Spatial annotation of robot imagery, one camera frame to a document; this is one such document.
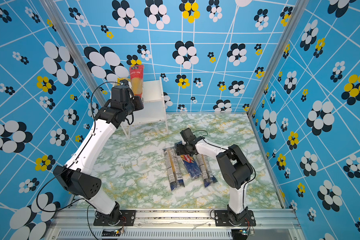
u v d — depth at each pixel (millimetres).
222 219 731
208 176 843
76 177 414
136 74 787
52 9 700
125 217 732
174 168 879
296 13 697
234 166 510
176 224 726
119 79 911
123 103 566
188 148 706
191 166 883
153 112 908
